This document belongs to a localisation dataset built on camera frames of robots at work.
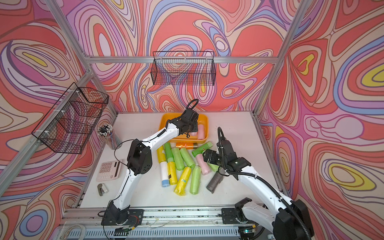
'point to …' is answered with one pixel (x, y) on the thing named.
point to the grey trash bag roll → (215, 180)
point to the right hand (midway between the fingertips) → (210, 159)
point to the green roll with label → (200, 150)
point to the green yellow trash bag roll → (171, 164)
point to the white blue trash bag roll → (164, 174)
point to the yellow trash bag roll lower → (182, 180)
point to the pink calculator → (109, 170)
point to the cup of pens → (105, 131)
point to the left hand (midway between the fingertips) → (198, 126)
